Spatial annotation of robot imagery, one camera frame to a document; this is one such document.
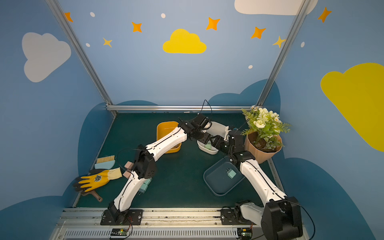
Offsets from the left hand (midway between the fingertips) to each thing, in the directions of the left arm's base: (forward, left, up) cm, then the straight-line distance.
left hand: (205, 134), depth 92 cm
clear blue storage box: (-22, -11, -13) cm, 28 cm away
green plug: (-2, -3, -11) cm, 12 cm away
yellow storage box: (+14, +30, -12) cm, 35 cm away
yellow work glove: (-26, +62, -9) cm, 68 cm away
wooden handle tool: (-33, +62, -14) cm, 72 cm away
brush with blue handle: (-15, +63, -13) cm, 66 cm away
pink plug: (-17, +47, -12) cm, 51 cm away
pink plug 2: (-23, +46, -11) cm, 52 cm away
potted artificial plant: (-7, -31, +11) cm, 34 cm away
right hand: (-7, -5, +5) cm, 10 cm away
